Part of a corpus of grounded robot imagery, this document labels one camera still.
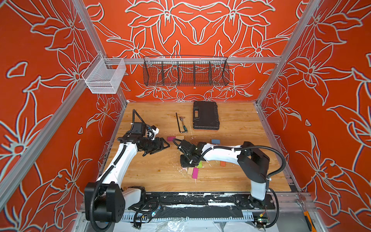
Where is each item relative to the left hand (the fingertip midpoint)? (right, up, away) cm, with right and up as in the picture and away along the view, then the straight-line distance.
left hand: (165, 146), depth 79 cm
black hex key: (+8, +5, +21) cm, 24 cm away
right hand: (+8, -12, +5) cm, 15 cm away
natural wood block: (+9, +2, +18) cm, 20 cm away
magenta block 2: (+17, -17, +4) cm, 24 cm away
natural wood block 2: (+14, -15, +2) cm, 21 cm away
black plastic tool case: (+27, +17, +30) cm, 44 cm away
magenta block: (+1, +1, +20) cm, 20 cm away
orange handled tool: (+71, -34, -12) cm, 79 cm away
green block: (+20, -13, +5) cm, 25 cm away
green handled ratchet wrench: (+11, +7, +23) cm, 26 cm away
